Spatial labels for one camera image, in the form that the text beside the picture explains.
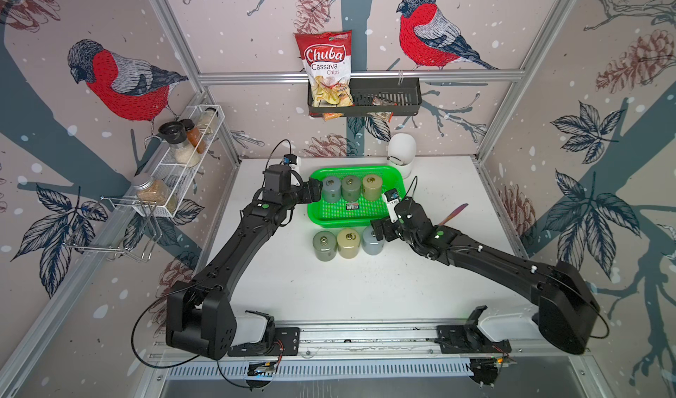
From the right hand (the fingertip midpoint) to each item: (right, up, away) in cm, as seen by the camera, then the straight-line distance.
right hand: (382, 216), depth 84 cm
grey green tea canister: (-10, +8, +17) cm, 21 cm away
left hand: (-22, +12, -2) cm, 25 cm away
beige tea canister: (-1, +9, +17) cm, 19 cm away
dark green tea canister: (-19, -10, +1) cm, 21 cm away
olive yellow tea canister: (-11, -9, +1) cm, 14 cm away
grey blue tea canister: (-17, +8, +17) cm, 25 cm away
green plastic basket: (-7, -1, +9) cm, 11 cm away
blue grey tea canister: (-4, -10, +4) cm, 11 cm away
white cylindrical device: (+12, +24, +28) cm, 39 cm away
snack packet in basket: (+1, +39, +7) cm, 40 cm away
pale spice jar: (-58, +32, +2) cm, 66 cm away
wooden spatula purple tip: (+30, -3, +18) cm, 35 cm away
